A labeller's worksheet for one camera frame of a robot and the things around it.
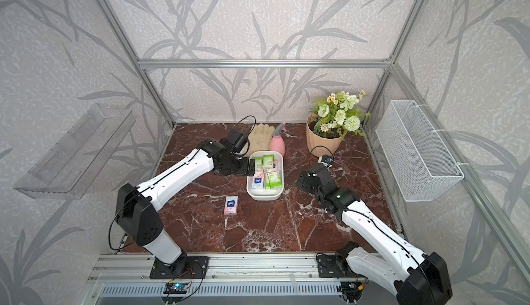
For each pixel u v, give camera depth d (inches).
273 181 35.8
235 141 25.7
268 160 38.6
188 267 27.9
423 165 23.2
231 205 34.1
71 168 26.1
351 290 28.0
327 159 27.7
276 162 39.4
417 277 15.1
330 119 34.0
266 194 34.9
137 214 16.9
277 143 38.3
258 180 36.9
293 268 29.8
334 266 28.6
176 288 27.9
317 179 23.0
